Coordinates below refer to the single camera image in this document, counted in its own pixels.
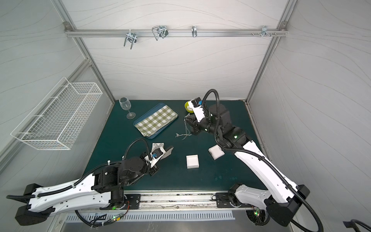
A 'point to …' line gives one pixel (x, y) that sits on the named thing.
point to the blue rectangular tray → (156, 108)
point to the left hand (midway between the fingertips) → (162, 154)
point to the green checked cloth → (149, 126)
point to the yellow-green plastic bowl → (188, 107)
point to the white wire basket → (57, 121)
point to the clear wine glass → (125, 105)
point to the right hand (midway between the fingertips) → (185, 116)
